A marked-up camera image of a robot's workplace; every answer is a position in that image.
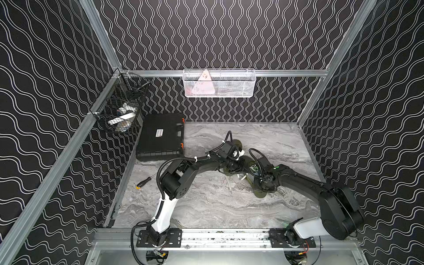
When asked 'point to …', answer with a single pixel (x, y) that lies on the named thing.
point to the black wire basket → (126, 87)
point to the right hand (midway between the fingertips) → (257, 187)
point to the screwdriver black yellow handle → (138, 186)
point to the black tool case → (162, 136)
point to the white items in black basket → (124, 118)
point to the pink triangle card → (204, 85)
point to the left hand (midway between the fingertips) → (250, 168)
